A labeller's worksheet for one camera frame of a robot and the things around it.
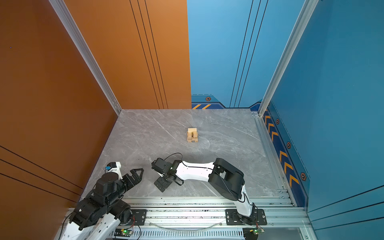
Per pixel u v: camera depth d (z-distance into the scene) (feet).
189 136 3.19
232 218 2.38
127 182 2.08
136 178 2.11
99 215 1.63
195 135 3.25
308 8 2.29
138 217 2.43
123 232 2.33
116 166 2.15
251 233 2.32
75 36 2.58
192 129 3.27
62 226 1.61
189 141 3.33
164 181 2.43
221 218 2.47
